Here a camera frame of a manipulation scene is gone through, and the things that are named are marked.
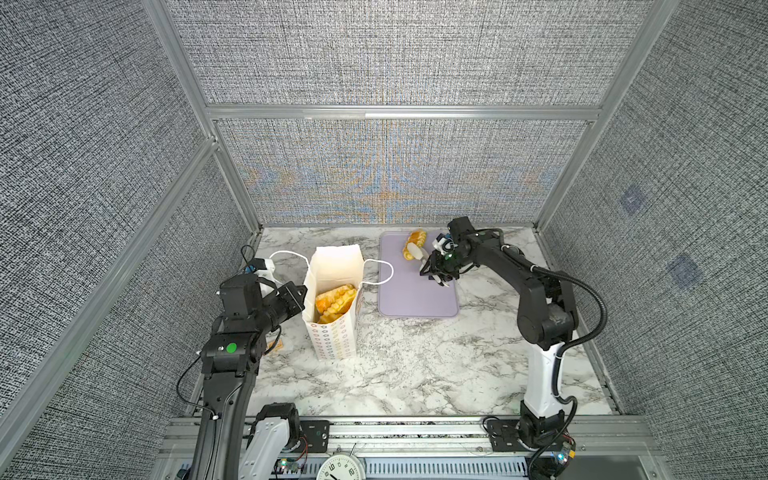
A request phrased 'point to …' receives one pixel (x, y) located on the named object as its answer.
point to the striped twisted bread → (334, 303)
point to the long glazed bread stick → (418, 237)
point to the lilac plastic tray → (403, 292)
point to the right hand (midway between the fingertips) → (425, 272)
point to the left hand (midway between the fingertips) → (307, 286)
